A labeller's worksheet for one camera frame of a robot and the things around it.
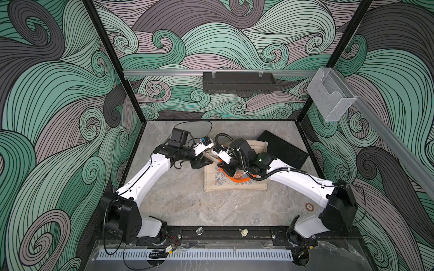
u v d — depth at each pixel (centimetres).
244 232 71
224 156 67
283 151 103
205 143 66
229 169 68
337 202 40
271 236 73
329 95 80
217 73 93
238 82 97
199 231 72
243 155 58
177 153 61
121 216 40
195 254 70
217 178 85
